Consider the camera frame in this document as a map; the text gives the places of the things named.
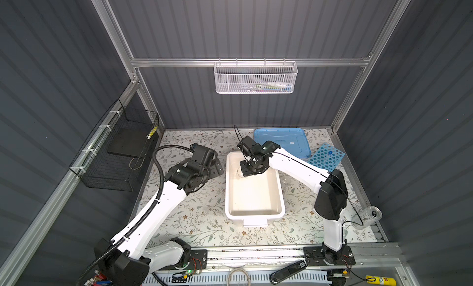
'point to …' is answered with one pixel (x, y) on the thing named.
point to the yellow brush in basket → (152, 132)
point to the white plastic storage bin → (255, 199)
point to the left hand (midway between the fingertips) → (212, 168)
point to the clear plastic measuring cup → (369, 216)
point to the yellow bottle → (382, 280)
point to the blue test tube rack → (326, 156)
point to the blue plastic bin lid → (291, 139)
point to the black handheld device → (285, 272)
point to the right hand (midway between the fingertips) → (247, 172)
